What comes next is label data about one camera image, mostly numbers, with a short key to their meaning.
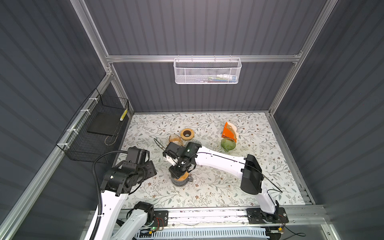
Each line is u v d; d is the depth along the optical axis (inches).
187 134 41.9
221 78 36.2
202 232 27.8
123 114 32.6
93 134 28.8
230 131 38.9
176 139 40.6
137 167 19.5
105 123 29.3
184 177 30.3
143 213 24.3
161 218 28.5
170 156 24.4
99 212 15.2
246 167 19.2
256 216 28.4
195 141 41.3
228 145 40.0
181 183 32.4
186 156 22.0
